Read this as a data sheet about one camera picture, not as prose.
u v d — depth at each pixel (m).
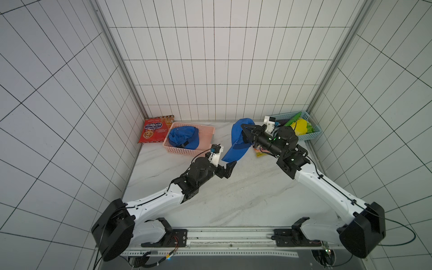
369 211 0.40
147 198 0.48
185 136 1.01
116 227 0.40
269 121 0.67
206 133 1.10
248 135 0.62
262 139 0.62
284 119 1.16
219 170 0.67
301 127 1.04
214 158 0.66
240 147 0.83
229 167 0.67
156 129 1.10
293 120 1.13
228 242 0.73
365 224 0.38
